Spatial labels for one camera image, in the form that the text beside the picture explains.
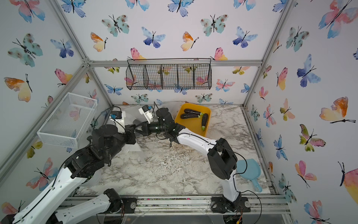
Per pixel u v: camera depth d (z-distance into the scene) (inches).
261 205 27.3
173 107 43.1
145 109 26.8
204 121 42.3
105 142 16.8
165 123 24.8
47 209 14.9
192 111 44.8
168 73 38.7
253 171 34.1
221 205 28.7
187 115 42.3
